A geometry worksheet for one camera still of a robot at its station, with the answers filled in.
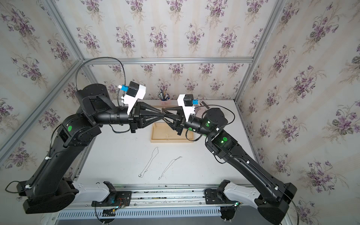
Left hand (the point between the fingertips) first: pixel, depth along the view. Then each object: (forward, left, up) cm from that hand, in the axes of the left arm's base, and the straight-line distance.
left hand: (163, 116), depth 44 cm
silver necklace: (+11, +11, -52) cm, 54 cm away
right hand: (+5, 0, -4) cm, 7 cm away
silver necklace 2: (+2, +1, -51) cm, 51 cm away
